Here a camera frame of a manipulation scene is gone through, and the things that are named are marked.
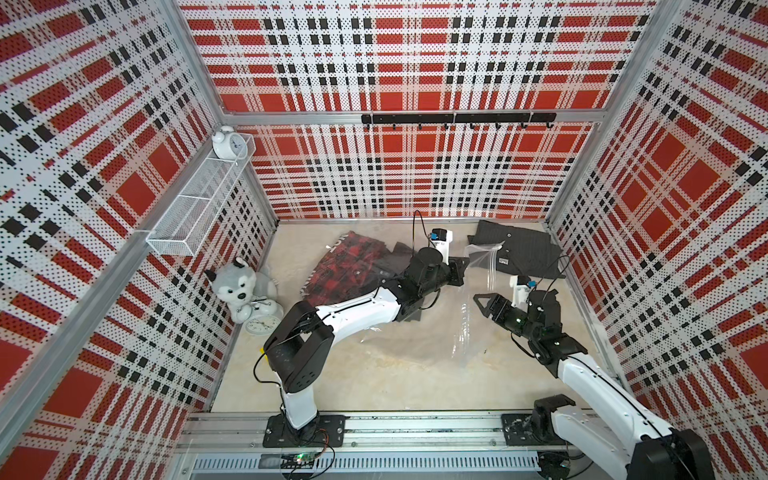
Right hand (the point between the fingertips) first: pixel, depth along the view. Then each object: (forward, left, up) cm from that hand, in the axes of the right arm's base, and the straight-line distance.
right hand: (485, 300), depth 82 cm
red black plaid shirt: (+18, +42, -10) cm, 47 cm away
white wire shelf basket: (+20, +90, +10) cm, 92 cm away
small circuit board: (-36, +48, -11) cm, 61 cm away
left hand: (+8, +4, +10) cm, 13 cm away
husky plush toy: (+3, +69, +5) cm, 69 cm away
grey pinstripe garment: (+29, -20, -15) cm, 38 cm away
